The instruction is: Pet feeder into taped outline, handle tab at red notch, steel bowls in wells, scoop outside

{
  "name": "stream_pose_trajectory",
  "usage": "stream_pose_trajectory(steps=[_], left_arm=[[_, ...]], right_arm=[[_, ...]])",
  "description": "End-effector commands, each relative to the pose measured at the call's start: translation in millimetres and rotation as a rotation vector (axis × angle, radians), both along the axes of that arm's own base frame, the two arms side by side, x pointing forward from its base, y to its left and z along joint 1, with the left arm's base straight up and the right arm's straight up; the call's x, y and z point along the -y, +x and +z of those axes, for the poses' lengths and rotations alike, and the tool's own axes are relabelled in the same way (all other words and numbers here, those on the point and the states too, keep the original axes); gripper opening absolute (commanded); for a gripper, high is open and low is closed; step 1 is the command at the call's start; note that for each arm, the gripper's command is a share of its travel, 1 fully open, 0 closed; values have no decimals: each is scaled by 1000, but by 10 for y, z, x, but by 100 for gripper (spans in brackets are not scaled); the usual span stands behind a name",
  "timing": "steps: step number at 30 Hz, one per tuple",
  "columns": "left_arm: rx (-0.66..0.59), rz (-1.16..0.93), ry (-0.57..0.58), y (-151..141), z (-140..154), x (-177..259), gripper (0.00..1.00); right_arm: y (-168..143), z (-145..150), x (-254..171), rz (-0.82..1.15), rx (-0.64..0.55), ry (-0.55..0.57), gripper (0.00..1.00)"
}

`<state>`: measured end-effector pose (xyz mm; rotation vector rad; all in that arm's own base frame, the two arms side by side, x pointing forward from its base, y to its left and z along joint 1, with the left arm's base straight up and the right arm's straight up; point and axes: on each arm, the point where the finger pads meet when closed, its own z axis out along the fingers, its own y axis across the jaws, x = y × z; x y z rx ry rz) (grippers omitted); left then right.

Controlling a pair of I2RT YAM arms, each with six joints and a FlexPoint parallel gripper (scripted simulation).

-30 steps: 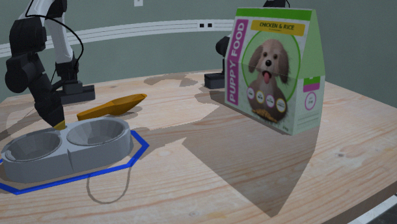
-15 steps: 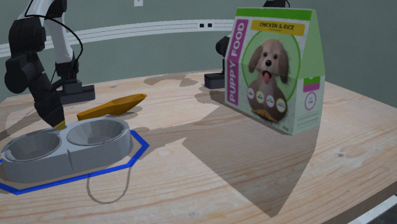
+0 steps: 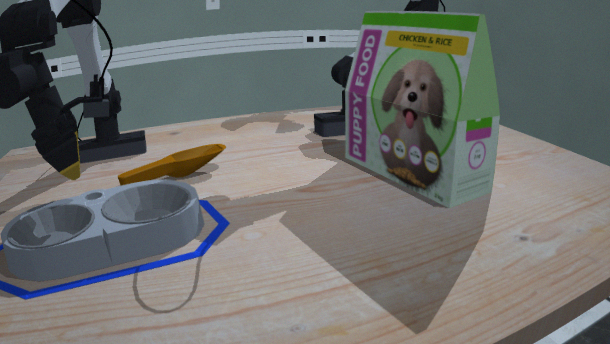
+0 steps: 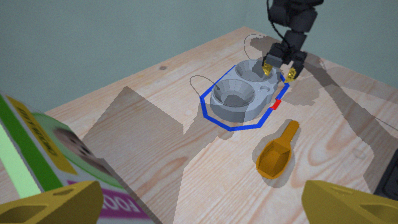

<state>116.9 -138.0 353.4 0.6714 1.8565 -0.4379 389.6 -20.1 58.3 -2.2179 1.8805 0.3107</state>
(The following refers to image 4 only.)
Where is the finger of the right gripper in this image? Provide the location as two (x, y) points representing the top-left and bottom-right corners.
(262, 62), (273, 76)
(284, 67), (296, 83)

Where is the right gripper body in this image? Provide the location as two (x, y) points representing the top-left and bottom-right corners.
(262, 30), (308, 79)

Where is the blue tape strip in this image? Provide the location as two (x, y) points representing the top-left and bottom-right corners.
(200, 65), (290, 132)

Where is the grey round bowl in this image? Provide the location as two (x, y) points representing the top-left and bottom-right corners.
(212, 79), (255, 107)
(235, 60), (274, 82)

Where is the grey double-bowl pet feeder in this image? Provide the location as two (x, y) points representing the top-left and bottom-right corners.
(210, 65), (281, 123)

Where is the green puppy food bag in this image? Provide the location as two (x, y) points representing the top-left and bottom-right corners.
(0, 90), (155, 224)

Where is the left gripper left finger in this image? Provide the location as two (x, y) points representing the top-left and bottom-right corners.
(0, 181), (104, 224)

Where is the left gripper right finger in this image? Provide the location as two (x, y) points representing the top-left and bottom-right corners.
(301, 180), (398, 224)

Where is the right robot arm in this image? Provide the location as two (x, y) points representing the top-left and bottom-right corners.
(265, 0), (398, 201)

